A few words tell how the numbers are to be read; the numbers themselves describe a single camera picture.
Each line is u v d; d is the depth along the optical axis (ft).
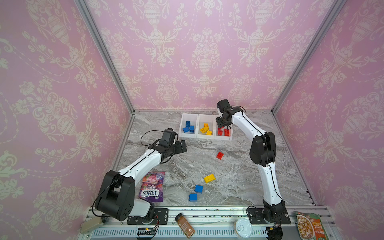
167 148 2.20
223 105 2.66
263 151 2.02
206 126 3.39
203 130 3.48
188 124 3.62
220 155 3.10
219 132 3.46
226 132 3.46
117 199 1.38
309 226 2.34
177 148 2.61
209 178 2.80
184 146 2.65
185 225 2.24
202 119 3.69
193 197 2.66
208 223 2.39
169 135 2.25
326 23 2.41
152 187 2.66
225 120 2.67
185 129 3.58
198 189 2.77
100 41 2.67
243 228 2.18
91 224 2.25
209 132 3.37
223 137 3.32
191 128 3.56
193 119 3.67
